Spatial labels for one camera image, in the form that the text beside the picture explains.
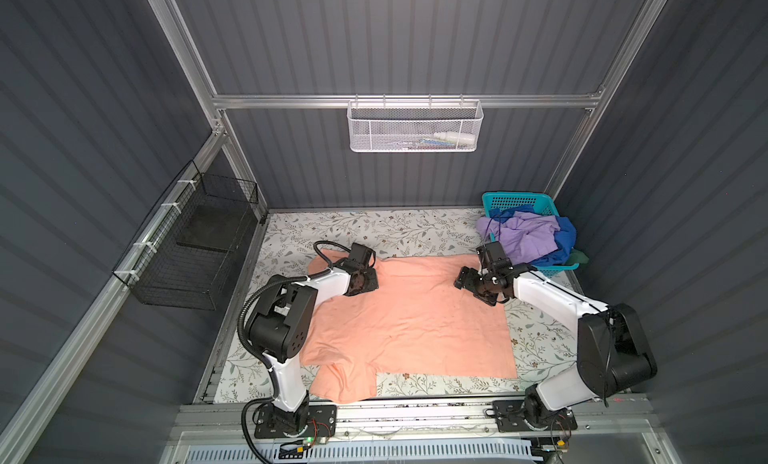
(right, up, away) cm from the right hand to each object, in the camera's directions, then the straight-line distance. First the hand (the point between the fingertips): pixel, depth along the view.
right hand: (467, 288), depth 91 cm
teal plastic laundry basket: (+35, +29, +23) cm, 51 cm away
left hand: (-30, +1, +8) cm, 31 cm away
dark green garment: (+34, +9, 0) cm, 35 cm away
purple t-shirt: (+19, +16, +3) cm, 25 cm away
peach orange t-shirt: (-16, -11, -2) cm, 19 cm away
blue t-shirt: (+32, +17, +3) cm, 37 cm away
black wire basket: (-75, +11, -19) cm, 78 cm away
